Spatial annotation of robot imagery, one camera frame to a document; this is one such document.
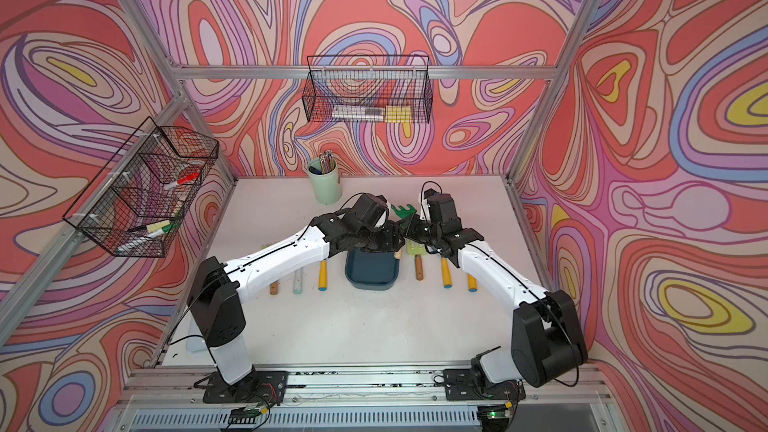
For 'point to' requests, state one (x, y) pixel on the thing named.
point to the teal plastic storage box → (371, 270)
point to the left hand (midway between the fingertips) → (404, 243)
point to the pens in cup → (326, 162)
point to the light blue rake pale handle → (297, 287)
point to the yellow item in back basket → (398, 114)
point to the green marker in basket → (162, 227)
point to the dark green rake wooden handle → (401, 214)
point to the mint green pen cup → (326, 188)
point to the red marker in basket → (188, 178)
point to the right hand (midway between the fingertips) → (399, 232)
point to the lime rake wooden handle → (418, 250)
